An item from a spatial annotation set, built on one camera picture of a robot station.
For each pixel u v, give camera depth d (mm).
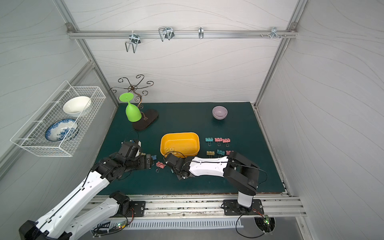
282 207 751
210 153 928
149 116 1111
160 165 868
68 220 420
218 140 982
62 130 650
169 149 931
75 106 708
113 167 514
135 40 785
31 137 566
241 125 1111
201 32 782
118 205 622
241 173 452
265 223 714
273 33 767
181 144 958
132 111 843
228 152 937
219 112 1122
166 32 762
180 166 642
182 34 795
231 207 747
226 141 979
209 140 984
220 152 928
